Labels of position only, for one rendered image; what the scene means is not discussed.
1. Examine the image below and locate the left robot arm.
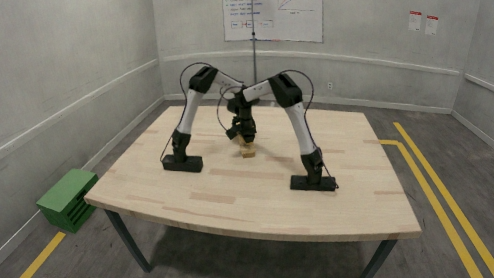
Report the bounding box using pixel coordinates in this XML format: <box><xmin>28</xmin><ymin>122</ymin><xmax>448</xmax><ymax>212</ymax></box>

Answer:
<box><xmin>162</xmin><ymin>66</ymin><xmax>248</xmax><ymax>166</ymax></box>

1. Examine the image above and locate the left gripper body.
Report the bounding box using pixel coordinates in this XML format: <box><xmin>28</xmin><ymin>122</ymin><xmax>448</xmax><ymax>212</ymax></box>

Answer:
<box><xmin>231</xmin><ymin>115</ymin><xmax>256</xmax><ymax>129</ymax></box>

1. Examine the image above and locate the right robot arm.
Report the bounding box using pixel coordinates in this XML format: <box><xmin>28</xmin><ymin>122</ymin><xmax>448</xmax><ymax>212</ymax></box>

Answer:
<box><xmin>227</xmin><ymin>73</ymin><xmax>336</xmax><ymax>189</ymax></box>

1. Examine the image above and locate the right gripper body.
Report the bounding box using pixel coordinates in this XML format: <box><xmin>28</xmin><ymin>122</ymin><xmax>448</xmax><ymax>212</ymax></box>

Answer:
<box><xmin>237</xmin><ymin>117</ymin><xmax>257</xmax><ymax>144</ymax></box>

